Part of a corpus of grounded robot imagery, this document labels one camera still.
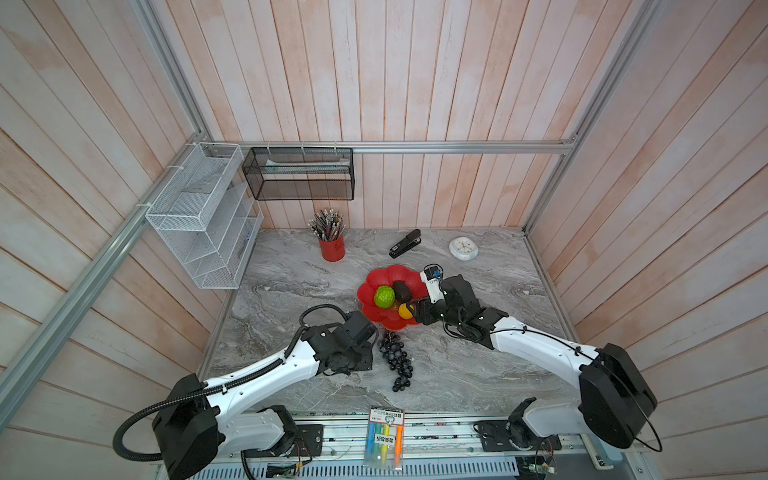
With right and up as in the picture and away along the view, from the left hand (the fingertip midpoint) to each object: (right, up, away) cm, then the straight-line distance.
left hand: (363, 369), depth 78 cm
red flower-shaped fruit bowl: (+7, +23, +25) cm, 35 cm away
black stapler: (+17, +37, +38) cm, 56 cm away
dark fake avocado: (+12, +18, +20) cm, 30 cm away
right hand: (+14, +17, +8) cm, 24 cm away
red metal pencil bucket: (-12, +32, +27) cm, 44 cm away
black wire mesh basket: (-23, +60, +26) cm, 69 cm away
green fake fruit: (+6, +17, +15) cm, 24 cm away
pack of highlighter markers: (+5, -17, -7) cm, 19 cm away
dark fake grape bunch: (+8, +4, +5) cm, 10 cm away
